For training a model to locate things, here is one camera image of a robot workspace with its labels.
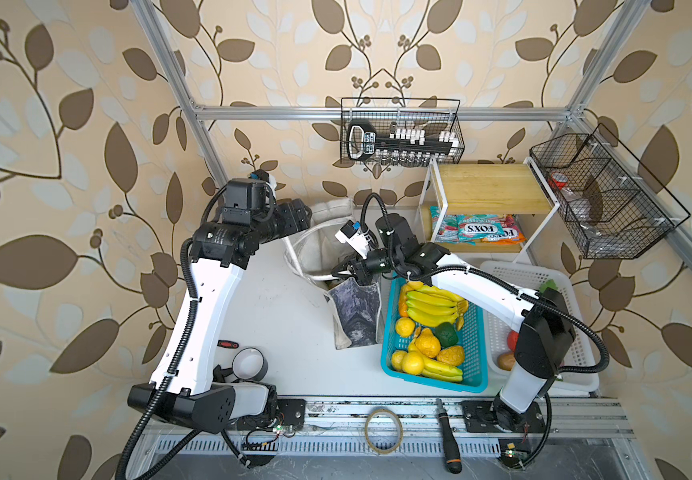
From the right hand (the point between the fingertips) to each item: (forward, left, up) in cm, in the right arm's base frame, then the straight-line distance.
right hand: (334, 273), depth 73 cm
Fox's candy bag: (+16, -41, -3) cm, 44 cm away
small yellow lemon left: (-6, -19, -19) cm, 28 cm away
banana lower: (-19, -26, -19) cm, 37 cm away
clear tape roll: (-34, -13, -25) cm, 44 cm away
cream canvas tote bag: (+12, +6, -8) cm, 16 cm away
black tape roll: (-13, +25, -25) cm, 38 cm away
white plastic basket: (+7, -62, -17) cm, 65 cm away
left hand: (+8, +7, +14) cm, 17 cm away
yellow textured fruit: (-11, -25, -19) cm, 33 cm away
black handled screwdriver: (-35, -26, -22) cm, 49 cm away
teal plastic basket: (-11, -37, -18) cm, 42 cm away
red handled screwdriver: (-8, +32, -23) cm, 40 cm away
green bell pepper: (-9, -30, -19) cm, 37 cm away
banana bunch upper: (0, -28, -20) cm, 34 cm away
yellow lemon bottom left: (-17, -19, -16) cm, 30 cm away
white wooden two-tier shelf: (+21, -43, +8) cm, 48 cm away
